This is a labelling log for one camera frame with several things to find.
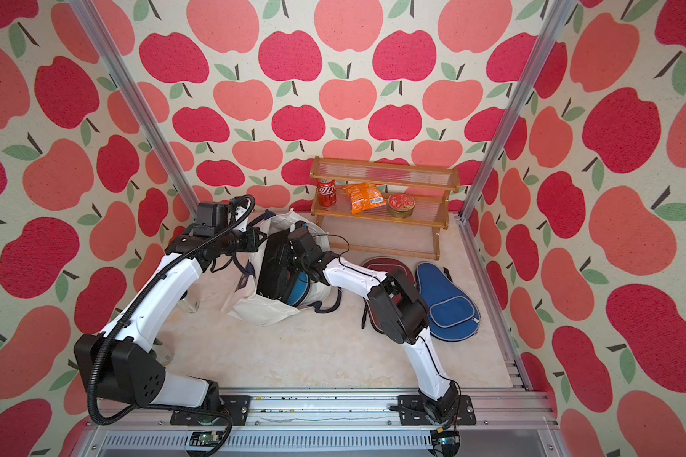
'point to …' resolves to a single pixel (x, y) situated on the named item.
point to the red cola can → (327, 192)
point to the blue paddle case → (453, 312)
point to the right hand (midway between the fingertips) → (276, 256)
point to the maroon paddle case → (386, 265)
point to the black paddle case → (278, 266)
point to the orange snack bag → (364, 196)
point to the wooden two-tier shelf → (383, 191)
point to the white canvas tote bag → (246, 305)
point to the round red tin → (400, 205)
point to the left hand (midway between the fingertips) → (267, 238)
